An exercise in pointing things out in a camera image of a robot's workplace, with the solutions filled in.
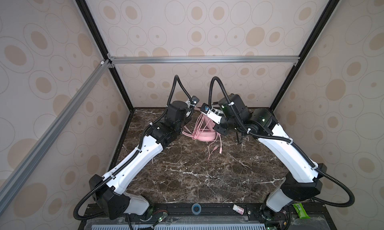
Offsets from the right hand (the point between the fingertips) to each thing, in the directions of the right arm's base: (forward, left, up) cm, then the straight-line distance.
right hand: (216, 117), depth 66 cm
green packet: (-31, -42, -35) cm, 63 cm away
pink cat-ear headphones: (-4, +3, -7) cm, 9 cm away
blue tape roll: (-30, +9, -36) cm, 47 cm away
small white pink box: (-30, -11, -34) cm, 47 cm away
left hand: (+7, +14, +2) cm, 16 cm away
